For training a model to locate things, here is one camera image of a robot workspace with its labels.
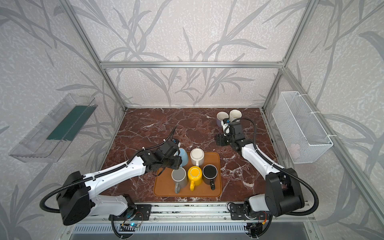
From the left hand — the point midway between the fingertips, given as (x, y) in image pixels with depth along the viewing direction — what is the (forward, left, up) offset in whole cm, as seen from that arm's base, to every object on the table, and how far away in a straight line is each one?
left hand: (181, 157), depth 82 cm
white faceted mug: (+34, -34, -2) cm, 48 cm away
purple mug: (+34, -24, -5) cm, 42 cm away
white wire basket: (-1, -54, +25) cm, 59 cm away
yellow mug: (-10, -8, -1) cm, 13 cm away
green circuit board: (-30, +22, -10) cm, 39 cm away
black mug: (-8, -16, -1) cm, 18 cm away
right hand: (+15, -23, +3) cm, 28 cm away
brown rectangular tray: (-14, +9, -10) cm, 19 cm away
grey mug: (-11, 0, +1) cm, 11 cm away
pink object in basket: (+1, -58, +9) cm, 59 cm away
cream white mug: (+3, -9, -4) cm, 10 cm away
